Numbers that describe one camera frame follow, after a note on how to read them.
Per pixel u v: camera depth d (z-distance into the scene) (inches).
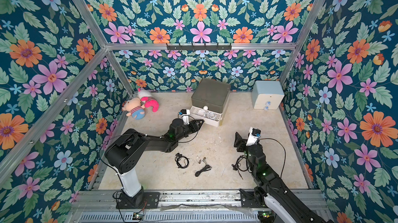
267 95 38.8
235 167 33.0
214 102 34.5
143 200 26.8
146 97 41.1
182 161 33.9
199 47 36.6
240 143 28.1
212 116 36.7
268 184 22.1
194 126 31.9
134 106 40.6
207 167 32.8
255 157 23.0
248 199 28.9
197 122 35.5
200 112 38.0
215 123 35.4
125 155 19.4
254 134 26.2
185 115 33.1
